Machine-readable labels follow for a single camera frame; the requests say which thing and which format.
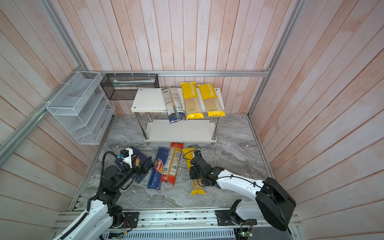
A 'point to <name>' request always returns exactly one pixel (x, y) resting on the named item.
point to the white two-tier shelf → (150, 105)
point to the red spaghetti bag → (172, 163)
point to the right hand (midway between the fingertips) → (191, 169)
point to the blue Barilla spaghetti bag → (155, 178)
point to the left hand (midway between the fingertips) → (145, 157)
